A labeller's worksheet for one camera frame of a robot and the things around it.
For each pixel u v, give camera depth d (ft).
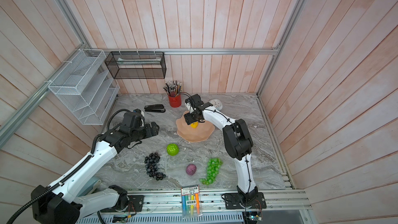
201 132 3.28
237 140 1.76
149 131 2.30
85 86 2.40
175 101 3.52
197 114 2.36
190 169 2.62
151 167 2.68
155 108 3.60
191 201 2.39
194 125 3.14
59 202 1.21
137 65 3.44
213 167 2.67
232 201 2.40
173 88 3.30
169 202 2.45
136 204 2.40
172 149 2.81
